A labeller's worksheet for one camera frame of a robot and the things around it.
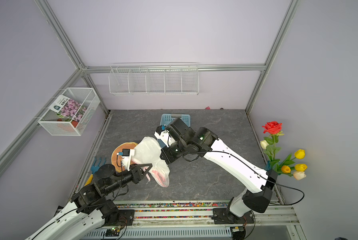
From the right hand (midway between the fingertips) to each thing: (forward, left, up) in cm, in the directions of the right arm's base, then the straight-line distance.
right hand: (161, 156), depth 64 cm
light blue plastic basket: (+43, +3, -24) cm, 49 cm away
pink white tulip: (-9, -55, 0) cm, 56 cm away
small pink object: (+59, -30, -30) cm, 73 cm away
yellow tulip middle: (-6, -56, +1) cm, 57 cm away
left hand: (-2, +5, -6) cm, 8 cm away
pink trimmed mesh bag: (-5, +1, -6) cm, 8 cm away
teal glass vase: (0, -53, -9) cm, 54 cm away
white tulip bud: (+6, -47, -1) cm, 47 cm away
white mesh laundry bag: (+2, +6, +1) cm, 6 cm away
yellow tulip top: (0, -60, +1) cm, 60 cm away
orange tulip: (-7, -50, +2) cm, 50 cm away
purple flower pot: (+23, +46, +4) cm, 52 cm away
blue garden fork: (+7, +46, -30) cm, 55 cm away
